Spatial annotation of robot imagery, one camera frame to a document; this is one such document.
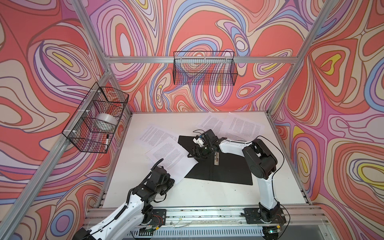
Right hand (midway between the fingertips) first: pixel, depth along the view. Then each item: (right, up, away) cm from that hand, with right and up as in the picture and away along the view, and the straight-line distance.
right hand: (192, 159), depth 92 cm
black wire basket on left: (-52, +20, -25) cm, 61 cm away
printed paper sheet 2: (-9, -1, +1) cm, 10 cm away
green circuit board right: (+38, -30, -21) cm, 53 cm away
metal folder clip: (+15, +2, +1) cm, 15 cm away
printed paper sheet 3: (+17, +25, +23) cm, 38 cm away
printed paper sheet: (-29, +13, +13) cm, 34 cm away
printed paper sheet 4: (+36, +20, +19) cm, 45 cm away
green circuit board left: (-23, -29, -22) cm, 43 cm away
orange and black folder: (+17, -4, 0) cm, 17 cm away
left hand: (-8, -9, -8) cm, 15 cm away
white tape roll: (-42, +23, -22) cm, 52 cm away
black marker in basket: (-42, +13, -21) cm, 48 cm away
